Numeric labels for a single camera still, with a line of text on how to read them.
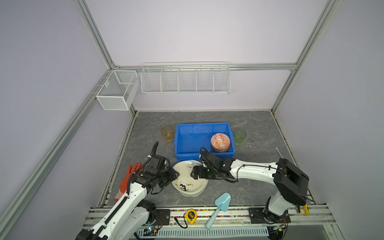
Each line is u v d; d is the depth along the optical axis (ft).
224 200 2.55
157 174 2.00
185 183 2.59
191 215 2.38
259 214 2.44
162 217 2.42
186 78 3.24
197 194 2.58
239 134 3.17
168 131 3.12
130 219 1.84
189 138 3.44
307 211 2.47
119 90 3.35
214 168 2.11
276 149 3.25
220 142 3.03
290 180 1.47
